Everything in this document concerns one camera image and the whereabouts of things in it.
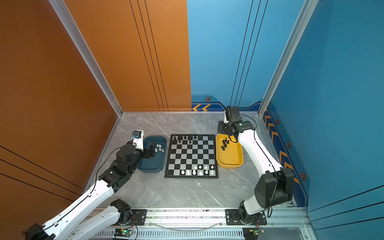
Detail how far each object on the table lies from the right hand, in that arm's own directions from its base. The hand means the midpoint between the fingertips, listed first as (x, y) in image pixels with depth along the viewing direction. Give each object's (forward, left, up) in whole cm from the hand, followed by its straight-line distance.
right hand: (220, 127), depth 85 cm
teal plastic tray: (-15, +36, -14) cm, 41 cm away
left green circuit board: (-47, +49, -22) cm, 71 cm away
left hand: (-10, +39, +3) cm, 40 cm away
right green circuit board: (-47, -14, -21) cm, 54 cm away
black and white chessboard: (-8, +17, -19) cm, 26 cm away
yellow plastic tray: (-5, -8, -21) cm, 22 cm away
